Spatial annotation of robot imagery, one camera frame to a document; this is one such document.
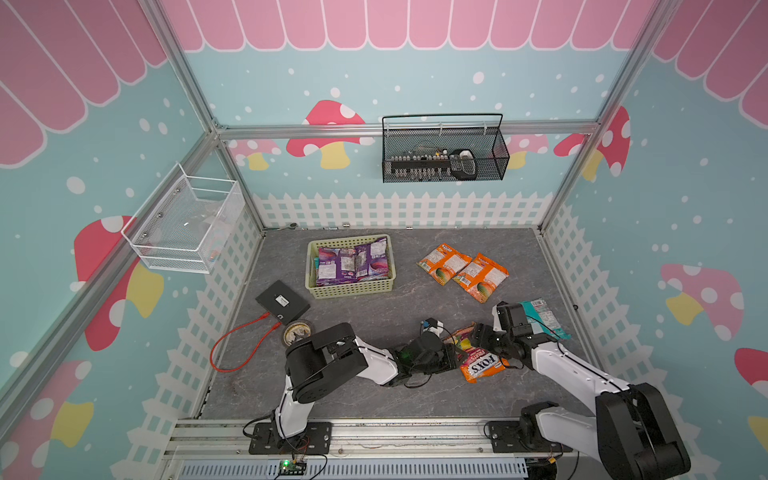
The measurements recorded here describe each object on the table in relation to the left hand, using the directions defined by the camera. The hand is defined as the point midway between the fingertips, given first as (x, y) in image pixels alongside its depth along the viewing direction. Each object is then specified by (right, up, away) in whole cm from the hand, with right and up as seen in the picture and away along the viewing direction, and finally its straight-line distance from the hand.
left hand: (464, 362), depth 84 cm
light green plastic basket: (-35, +19, +13) cm, 42 cm away
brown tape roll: (-51, +7, +10) cm, 52 cm away
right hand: (+5, +6, +6) cm, 10 cm away
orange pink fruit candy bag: (+4, 0, +1) cm, 4 cm away
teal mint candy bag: (+27, +10, +10) cm, 30 cm away
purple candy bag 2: (-40, +27, +18) cm, 51 cm away
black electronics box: (-56, +15, +12) cm, 60 cm away
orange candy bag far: (-2, +28, +24) cm, 37 cm away
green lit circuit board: (-45, -22, -12) cm, 51 cm away
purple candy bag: (-27, +29, +18) cm, 44 cm away
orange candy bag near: (+11, +23, +19) cm, 32 cm away
